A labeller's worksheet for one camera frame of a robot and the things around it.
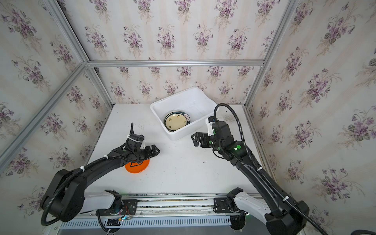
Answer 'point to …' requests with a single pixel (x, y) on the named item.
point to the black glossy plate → (169, 113)
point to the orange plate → (135, 168)
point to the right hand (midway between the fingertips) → (197, 137)
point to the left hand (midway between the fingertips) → (154, 152)
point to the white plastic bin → (192, 100)
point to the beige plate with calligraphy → (176, 122)
